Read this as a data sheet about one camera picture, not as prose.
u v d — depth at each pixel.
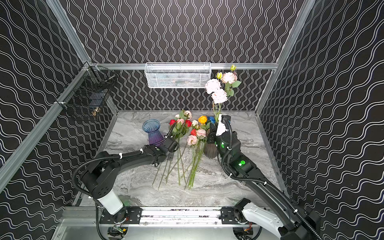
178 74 1.26
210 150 0.90
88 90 0.95
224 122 0.58
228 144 0.48
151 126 0.89
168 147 0.72
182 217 0.75
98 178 0.46
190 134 1.04
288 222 0.40
